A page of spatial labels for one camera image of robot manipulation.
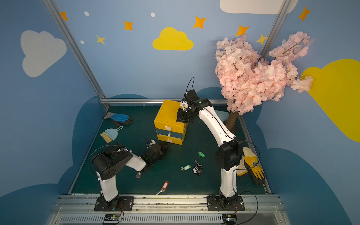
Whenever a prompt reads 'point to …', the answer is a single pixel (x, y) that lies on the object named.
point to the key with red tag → (163, 189)
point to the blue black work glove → (118, 119)
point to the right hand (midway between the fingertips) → (178, 118)
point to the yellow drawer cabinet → (168, 129)
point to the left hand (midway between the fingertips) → (171, 142)
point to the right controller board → (229, 219)
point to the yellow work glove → (251, 163)
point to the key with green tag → (201, 154)
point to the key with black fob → (199, 168)
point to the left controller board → (111, 217)
